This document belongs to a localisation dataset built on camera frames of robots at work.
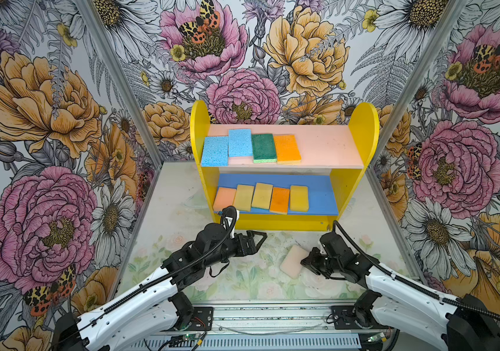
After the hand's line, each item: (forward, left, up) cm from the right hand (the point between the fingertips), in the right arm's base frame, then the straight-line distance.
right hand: (301, 270), depth 81 cm
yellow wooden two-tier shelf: (+36, +4, +10) cm, 38 cm away
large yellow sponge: (+25, +13, +12) cm, 31 cm away
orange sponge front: (+23, +7, +11) cm, 27 cm away
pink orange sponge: (+25, +28, +12) cm, 40 cm away
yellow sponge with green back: (+24, +21, +13) cm, 34 cm away
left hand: (+4, +16, +15) cm, 23 cm away
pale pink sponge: (+3, +3, -1) cm, 4 cm away
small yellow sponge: (+24, -1, +12) cm, 27 cm away
